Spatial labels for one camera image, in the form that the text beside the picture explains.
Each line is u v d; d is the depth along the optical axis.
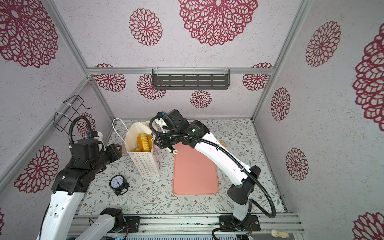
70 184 0.42
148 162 0.78
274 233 0.71
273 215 0.38
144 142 0.83
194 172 0.93
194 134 0.46
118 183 0.85
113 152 0.58
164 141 0.59
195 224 0.76
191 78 0.96
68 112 0.78
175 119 0.49
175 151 0.61
